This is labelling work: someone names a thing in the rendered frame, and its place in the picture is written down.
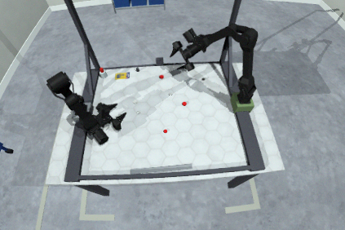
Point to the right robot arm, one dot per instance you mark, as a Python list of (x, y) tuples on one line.
[(60, 84)]

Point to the yellow blister-pack card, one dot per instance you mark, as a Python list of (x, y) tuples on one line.
[(124, 75)]

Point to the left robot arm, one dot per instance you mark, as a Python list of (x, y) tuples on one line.
[(247, 42)]

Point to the grey flat bar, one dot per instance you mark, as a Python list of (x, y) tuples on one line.
[(160, 169)]

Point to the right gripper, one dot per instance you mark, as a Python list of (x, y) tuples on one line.
[(116, 123)]

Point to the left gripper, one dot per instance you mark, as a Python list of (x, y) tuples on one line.
[(186, 53)]

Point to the grey cylinder with red cap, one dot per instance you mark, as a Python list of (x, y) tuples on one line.
[(103, 73)]

